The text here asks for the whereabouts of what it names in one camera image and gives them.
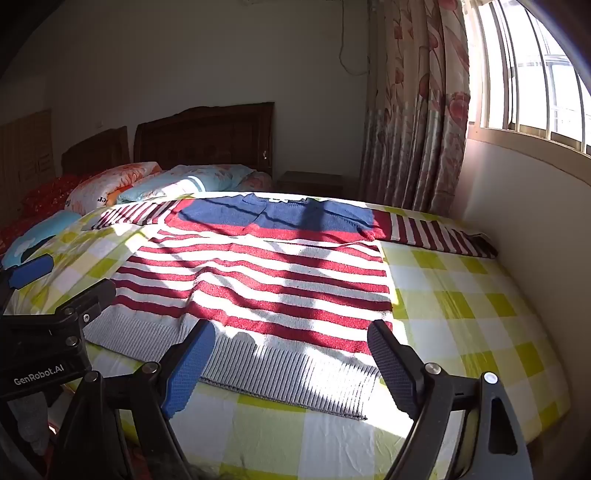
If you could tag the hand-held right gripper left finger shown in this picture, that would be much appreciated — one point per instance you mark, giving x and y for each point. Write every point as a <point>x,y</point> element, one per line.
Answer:
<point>188,369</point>

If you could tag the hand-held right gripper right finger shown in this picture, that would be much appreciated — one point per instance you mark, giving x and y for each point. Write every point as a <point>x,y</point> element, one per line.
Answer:
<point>392,369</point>

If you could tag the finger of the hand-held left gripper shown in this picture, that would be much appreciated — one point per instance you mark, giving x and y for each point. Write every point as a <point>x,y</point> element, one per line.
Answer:
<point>30,271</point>
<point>87,300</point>

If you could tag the red white striped knit sweater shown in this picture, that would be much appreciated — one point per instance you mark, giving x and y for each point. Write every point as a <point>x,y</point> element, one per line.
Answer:
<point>277,286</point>

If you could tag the light blue cushion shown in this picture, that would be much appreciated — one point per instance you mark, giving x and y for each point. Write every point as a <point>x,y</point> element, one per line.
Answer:
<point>37,235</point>

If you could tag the red patterned blanket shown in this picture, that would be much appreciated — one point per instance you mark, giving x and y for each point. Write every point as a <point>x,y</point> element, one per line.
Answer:
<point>41,198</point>

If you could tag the bed with yellow checked sheet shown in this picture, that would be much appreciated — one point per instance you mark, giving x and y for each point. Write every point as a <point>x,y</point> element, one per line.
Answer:
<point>461,323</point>

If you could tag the orange floral pillow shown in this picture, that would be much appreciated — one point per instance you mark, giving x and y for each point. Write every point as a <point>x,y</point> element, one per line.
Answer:
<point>111,184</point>

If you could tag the small dark wooden headboard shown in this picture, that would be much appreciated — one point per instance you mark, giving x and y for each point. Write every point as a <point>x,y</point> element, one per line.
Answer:
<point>97,152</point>

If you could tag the light blue floral pillow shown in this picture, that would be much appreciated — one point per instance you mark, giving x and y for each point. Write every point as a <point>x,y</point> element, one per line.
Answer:
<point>184,182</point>

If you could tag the pink pillow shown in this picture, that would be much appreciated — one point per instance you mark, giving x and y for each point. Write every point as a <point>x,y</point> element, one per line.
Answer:
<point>258,181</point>

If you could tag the large dark wooden headboard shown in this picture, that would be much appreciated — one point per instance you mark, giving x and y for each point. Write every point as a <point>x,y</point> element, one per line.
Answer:
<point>207,138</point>

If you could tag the wooden nightstand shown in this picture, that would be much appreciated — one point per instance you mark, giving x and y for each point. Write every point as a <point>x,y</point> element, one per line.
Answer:
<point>309,183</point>

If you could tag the floral curtain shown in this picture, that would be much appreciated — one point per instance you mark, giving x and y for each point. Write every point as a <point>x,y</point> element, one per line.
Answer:
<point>411,115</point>

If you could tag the barred window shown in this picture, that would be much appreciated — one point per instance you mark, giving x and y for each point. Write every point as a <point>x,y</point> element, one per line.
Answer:
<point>526,69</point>

